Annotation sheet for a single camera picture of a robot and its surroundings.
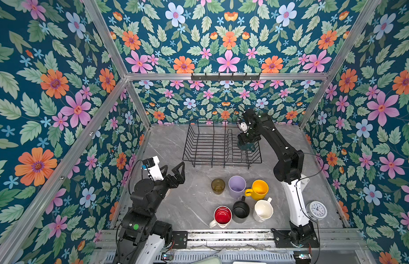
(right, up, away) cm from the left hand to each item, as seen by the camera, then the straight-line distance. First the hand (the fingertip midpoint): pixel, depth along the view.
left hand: (178, 162), depth 64 cm
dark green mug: (+35, +5, +30) cm, 47 cm away
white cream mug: (+39, -26, +16) cm, 49 cm away
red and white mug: (+18, -28, +14) cm, 37 cm away
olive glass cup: (+16, -17, +24) cm, 34 cm away
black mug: (+28, -26, +18) cm, 42 cm away
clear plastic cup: (+30, +16, +26) cm, 43 cm away
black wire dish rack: (+14, +7, +45) cm, 48 cm away
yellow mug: (+38, -19, +24) cm, 49 cm away
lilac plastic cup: (+26, -14, +18) cm, 35 cm away
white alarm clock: (+64, -26, +14) cm, 70 cm away
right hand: (+33, +9, +32) cm, 47 cm away
